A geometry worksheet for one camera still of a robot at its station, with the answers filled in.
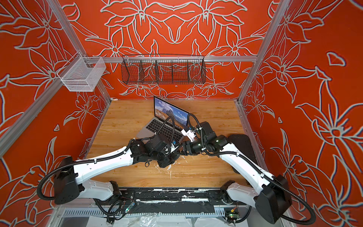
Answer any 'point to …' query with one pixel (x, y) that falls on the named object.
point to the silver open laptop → (169, 121)
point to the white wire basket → (82, 74)
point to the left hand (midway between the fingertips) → (172, 156)
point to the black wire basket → (164, 69)
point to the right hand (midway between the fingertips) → (178, 150)
